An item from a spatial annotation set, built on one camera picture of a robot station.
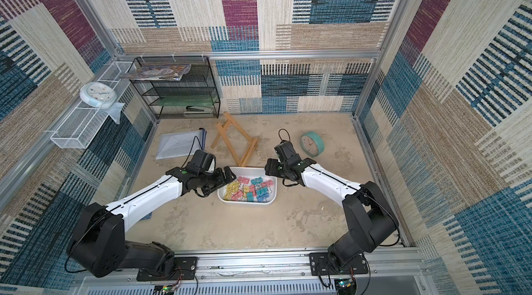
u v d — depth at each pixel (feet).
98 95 2.47
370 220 1.44
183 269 2.40
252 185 3.02
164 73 2.85
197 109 3.65
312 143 3.17
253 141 3.38
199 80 3.46
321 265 2.39
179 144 3.56
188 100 3.67
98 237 1.38
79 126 2.35
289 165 2.22
